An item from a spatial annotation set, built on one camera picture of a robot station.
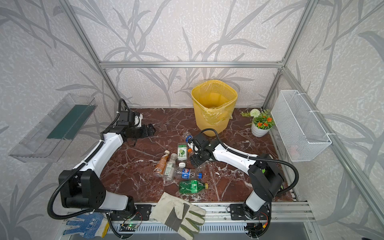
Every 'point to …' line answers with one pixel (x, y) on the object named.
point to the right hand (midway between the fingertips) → (196, 154)
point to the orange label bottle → (190, 150)
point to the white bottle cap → (182, 165)
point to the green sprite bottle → (192, 186)
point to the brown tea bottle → (159, 171)
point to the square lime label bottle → (182, 151)
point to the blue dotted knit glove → (89, 227)
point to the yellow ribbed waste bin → (215, 101)
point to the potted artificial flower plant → (262, 121)
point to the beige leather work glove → (183, 217)
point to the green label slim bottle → (169, 171)
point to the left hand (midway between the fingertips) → (150, 126)
